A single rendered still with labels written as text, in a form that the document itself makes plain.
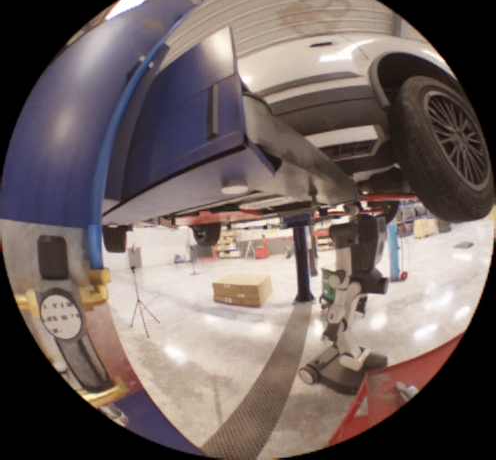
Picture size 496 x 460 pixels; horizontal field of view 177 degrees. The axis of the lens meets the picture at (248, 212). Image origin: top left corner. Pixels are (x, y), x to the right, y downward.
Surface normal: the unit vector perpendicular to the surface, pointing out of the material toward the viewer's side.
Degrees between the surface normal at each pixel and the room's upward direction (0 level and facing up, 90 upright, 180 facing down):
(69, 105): 90
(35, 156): 90
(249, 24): 180
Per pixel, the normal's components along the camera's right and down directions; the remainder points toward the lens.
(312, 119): -0.41, 0.00
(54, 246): 0.97, -0.13
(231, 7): 0.10, 0.98
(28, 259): 0.90, -0.16
